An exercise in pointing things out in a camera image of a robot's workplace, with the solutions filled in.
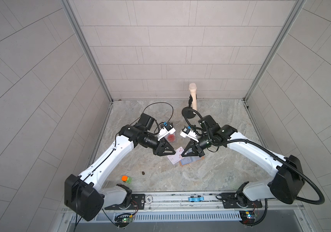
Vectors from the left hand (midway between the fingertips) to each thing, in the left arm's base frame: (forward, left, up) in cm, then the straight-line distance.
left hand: (174, 150), depth 67 cm
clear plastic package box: (+16, +1, -17) cm, 24 cm away
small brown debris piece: (-4, +17, -21) cm, 27 cm away
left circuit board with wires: (-25, +23, -19) cm, 39 cm away
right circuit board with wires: (-24, -36, -21) cm, 48 cm away
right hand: (-2, -5, -1) cm, 6 cm away
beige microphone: (+39, -12, +6) cm, 41 cm away
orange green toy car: (-8, +25, -18) cm, 32 cm away
